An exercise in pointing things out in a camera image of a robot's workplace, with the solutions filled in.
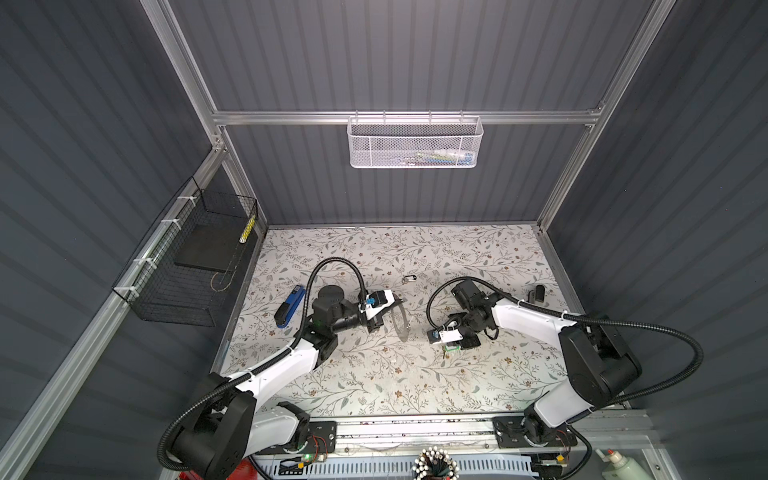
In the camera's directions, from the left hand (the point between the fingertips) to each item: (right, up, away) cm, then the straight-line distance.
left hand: (399, 297), depth 76 cm
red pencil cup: (-36, -39, -8) cm, 54 cm away
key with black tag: (+5, +3, +29) cm, 29 cm away
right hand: (+17, -13, +14) cm, 26 cm away
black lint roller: (+45, -2, +19) cm, 49 cm away
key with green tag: (+15, -17, +12) cm, 26 cm away
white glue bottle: (+48, -35, -13) cm, 61 cm away
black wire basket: (-53, +6, -4) cm, 53 cm away
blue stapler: (-34, -6, +13) cm, 37 cm away
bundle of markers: (+6, -29, -20) cm, 36 cm away
